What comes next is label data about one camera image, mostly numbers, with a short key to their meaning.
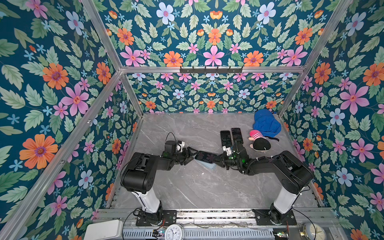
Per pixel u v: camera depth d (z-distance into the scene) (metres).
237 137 1.04
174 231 0.67
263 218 0.73
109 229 0.67
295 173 0.51
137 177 0.48
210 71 0.93
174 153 0.80
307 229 0.67
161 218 0.73
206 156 1.57
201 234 0.70
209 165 0.89
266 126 1.11
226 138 1.08
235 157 0.78
